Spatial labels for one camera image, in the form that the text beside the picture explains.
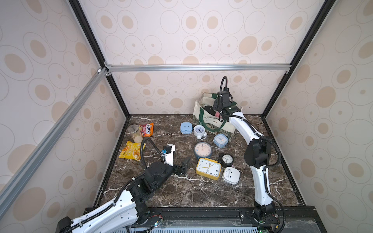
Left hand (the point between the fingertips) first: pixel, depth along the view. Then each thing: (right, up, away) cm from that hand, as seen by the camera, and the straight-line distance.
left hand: (187, 154), depth 69 cm
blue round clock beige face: (+10, -2, +28) cm, 30 cm away
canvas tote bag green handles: (+13, +20, +27) cm, 36 cm away
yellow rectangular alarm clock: (+13, -12, +19) cm, 26 cm away
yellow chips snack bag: (-37, -2, +25) cm, 45 cm away
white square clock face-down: (+26, -15, +16) cm, 34 cm away
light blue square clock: (-2, +13, +38) cm, 40 cm away
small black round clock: (+24, -7, +22) cm, 33 cm away
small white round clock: (+8, +10, +37) cm, 39 cm away
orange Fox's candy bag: (-30, +12, +37) cm, 49 cm away
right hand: (+25, +30, +28) cm, 49 cm away
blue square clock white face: (+23, +4, +31) cm, 39 cm away
